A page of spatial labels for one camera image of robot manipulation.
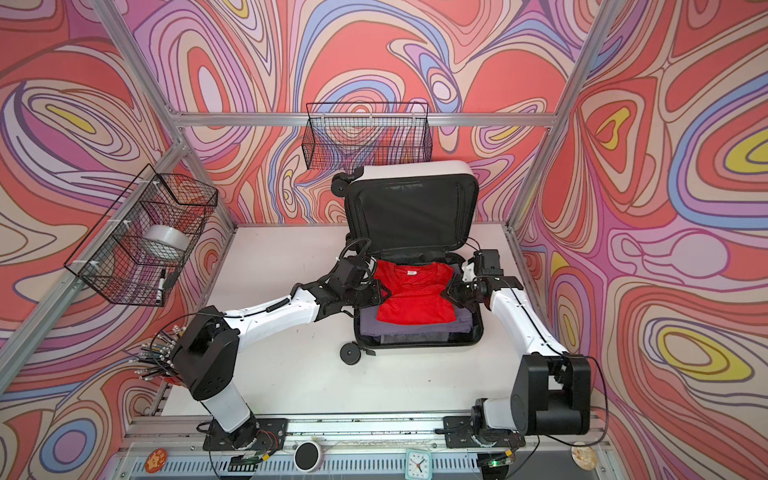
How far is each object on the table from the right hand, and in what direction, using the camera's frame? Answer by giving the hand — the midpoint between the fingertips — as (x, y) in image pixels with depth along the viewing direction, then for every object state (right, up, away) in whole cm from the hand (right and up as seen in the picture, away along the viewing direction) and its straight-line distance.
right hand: (444, 299), depth 86 cm
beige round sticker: (+31, -35, -15) cm, 49 cm away
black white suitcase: (-8, +23, +5) cm, 25 cm away
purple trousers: (-22, -8, -2) cm, 23 cm away
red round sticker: (-72, -36, -16) cm, 82 cm away
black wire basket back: (-30, +54, +16) cm, 64 cm away
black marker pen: (-72, +4, -14) cm, 74 cm away
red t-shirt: (-8, +1, 0) cm, 8 cm away
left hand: (-14, +2, -2) cm, 15 cm away
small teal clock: (-10, -36, -18) cm, 41 cm away
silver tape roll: (-72, +18, -12) cm, 75 cm away
